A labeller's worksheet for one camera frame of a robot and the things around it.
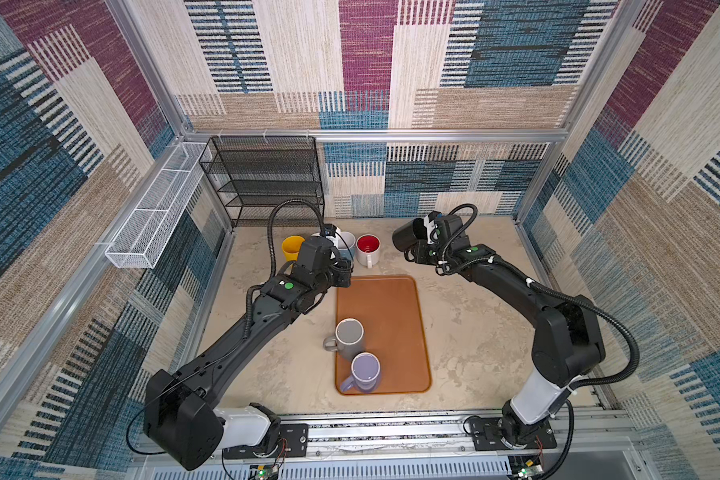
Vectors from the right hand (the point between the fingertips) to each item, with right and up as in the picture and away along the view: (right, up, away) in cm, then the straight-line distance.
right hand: (413, 252), depth 90 cm
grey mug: (-19, -22, -11) cm, 31 cm away
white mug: (-13, +1, +17) cm, 22 cm away
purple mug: (-15, -30, -14) cm, 36 cm away
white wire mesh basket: (-66, +3, -20) cm, 69 cm away
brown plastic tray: (-7, -18, +7) cm, 20 cm away
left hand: (-18, -1, -12) cm, 22 cm away
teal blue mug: (-21, +2, +11) cm, 24 cm away
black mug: (-2, +5, +4) cm, 6 cm away
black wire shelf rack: (-50, +26, +19) cm, 59 cm away
